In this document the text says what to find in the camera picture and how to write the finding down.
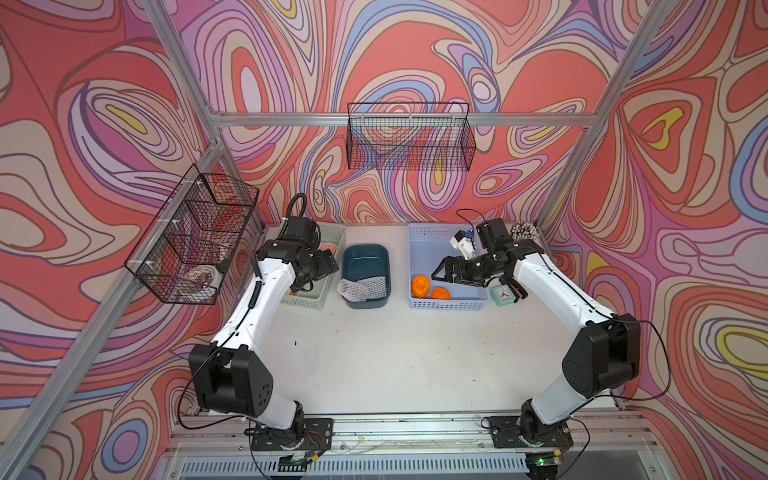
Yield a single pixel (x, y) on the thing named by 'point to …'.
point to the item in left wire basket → (203, 280)
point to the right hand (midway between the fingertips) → (447, 284)
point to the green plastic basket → (331, 239)
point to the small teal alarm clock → (502, 295)
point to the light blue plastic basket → (429, 244)
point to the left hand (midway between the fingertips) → (325, 272)
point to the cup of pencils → (523, 231)
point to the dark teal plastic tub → (363, 261)
